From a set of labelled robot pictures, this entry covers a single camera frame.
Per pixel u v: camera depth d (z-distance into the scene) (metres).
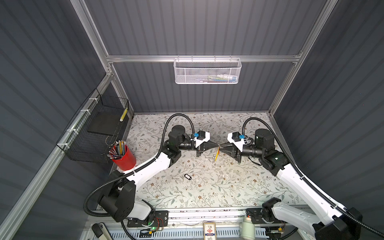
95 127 0.75
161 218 0.73
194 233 0.70
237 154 0.61
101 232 0.67
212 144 0.65
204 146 0.64
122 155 0.87
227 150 0.66
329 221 0.40
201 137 0.57
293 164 0.50
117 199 0.42
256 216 0.74
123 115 0.81
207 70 1.24
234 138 0.58
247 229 0.65
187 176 0.88
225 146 0.68
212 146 0.66
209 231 0.69
